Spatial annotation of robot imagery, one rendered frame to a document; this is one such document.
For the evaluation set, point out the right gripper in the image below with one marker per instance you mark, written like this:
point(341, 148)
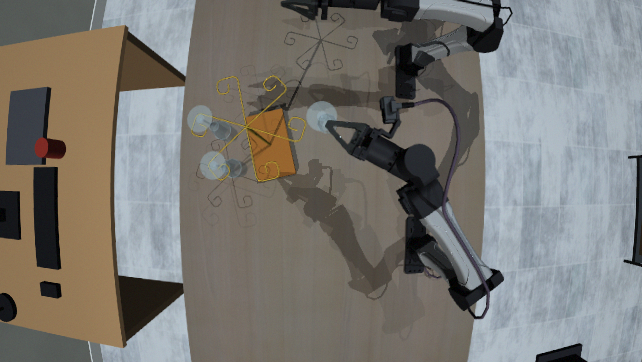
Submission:
point(313, 6)

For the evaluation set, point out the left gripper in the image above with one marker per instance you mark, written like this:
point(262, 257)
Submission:
point(379, 152)

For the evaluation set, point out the clear wine glass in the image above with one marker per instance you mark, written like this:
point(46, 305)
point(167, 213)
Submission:
point(200, 119)
point(213, 166)

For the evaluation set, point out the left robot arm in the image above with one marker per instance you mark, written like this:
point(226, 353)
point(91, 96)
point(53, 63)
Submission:
point(416, 166)

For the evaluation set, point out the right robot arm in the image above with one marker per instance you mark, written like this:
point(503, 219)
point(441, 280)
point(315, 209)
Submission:
point(473, 14)

